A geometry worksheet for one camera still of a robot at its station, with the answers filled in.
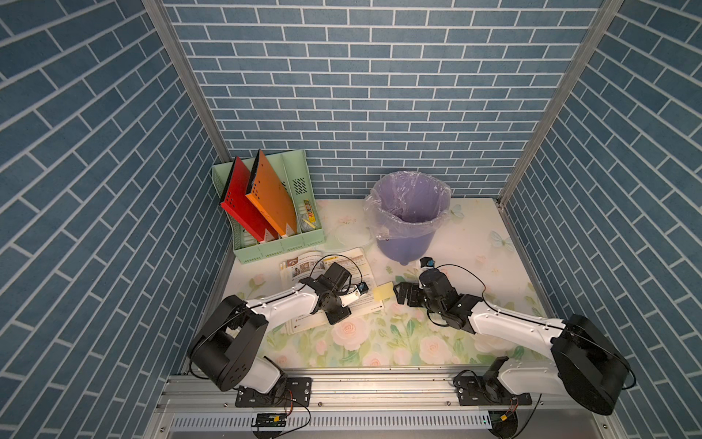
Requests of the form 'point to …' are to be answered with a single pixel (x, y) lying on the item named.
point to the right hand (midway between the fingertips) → (405, 289)
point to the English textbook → (353, 260)
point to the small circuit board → (271, 420)
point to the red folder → (235, 200)
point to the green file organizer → (246, 166)
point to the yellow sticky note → (383, 292)
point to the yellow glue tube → (310, 212)
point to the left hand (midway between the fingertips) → (348, 308)
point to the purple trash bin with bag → (403, 211)
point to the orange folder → (270, 198)
